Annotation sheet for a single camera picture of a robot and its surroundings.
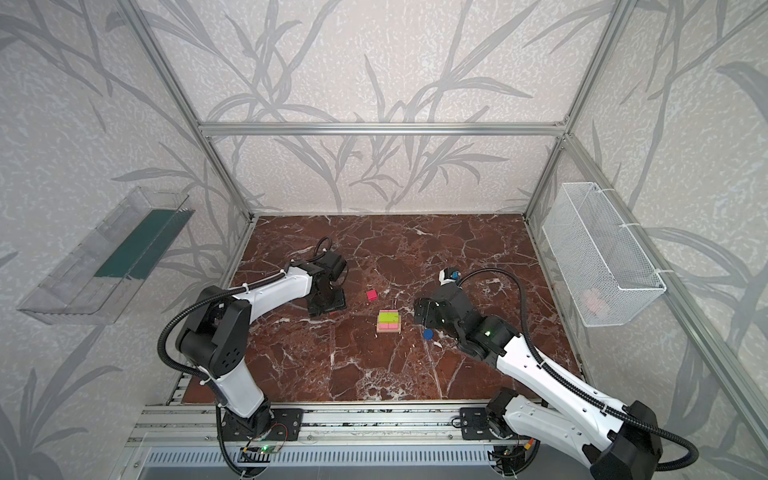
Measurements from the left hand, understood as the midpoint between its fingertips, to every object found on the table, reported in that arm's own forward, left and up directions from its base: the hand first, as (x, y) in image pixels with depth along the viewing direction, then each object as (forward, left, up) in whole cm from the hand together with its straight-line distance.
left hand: (340, 299), depth 93 cm
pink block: (-8, -14, -1) cm, 16 cm away
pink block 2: (-8, -17, -1) cm, 19 cm away
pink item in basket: (-10, -67, +17) cm, 70 cm away
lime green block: (-5, -16, -1) cm, 17 cm away
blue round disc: (-10, -27, -2) cm, 29 cm away
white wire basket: (-10, -62, +33) cm, 71 cm away
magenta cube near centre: (+4, -10, -4) cm, 11 cm away
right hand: (-6, -26, +14) cm, 30 cm away
